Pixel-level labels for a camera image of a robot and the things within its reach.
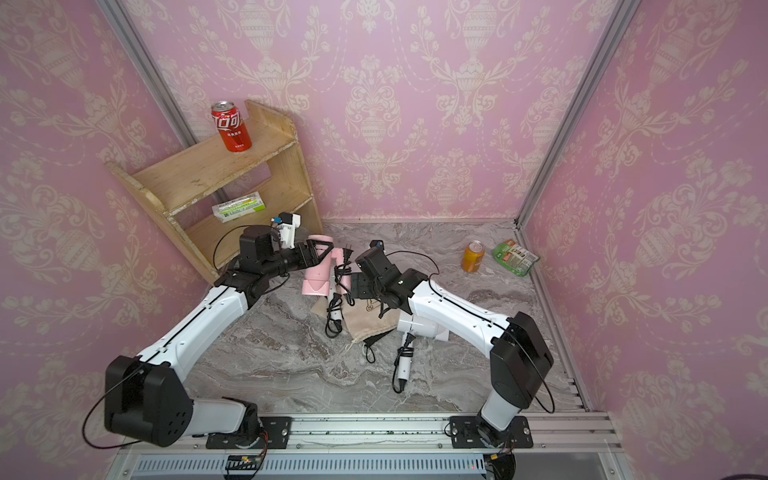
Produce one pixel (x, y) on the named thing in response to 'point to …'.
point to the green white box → (246, 204)
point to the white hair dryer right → (410, 325)
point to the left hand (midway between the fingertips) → (328, 248)
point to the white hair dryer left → (335, 311)
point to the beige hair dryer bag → (363, 320)
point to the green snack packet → (514, 258)
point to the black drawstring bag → (370, 340)
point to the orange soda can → (473, 256)
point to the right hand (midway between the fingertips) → (364, 282)
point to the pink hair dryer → (317, 277)
